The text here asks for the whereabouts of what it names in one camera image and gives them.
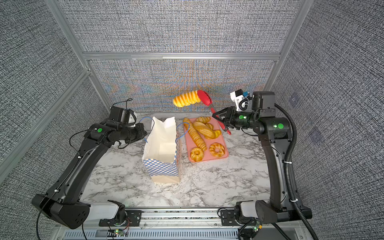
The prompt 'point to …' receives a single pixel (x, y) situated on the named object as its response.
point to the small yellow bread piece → (217, 133)
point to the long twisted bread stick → (194, 134)
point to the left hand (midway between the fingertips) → (148, 132)
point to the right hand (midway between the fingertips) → (215, 114)
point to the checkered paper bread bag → (161, 153)
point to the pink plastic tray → (204, 141)
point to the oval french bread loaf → (204, 129)
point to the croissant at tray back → (204, 119)
